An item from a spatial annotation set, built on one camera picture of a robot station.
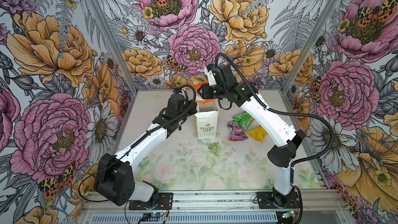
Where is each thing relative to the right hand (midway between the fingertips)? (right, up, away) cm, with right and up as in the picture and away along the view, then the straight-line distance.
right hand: (202, 95), depth 74 cm
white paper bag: (+2, -12, +5) cm, 13 cm away
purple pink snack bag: (+20, -22, +18) cm, 35 cm away
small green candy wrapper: (+7, -29, +14) cm, 32 cm away
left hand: (-3, -6, +8) cm, 10 cm away
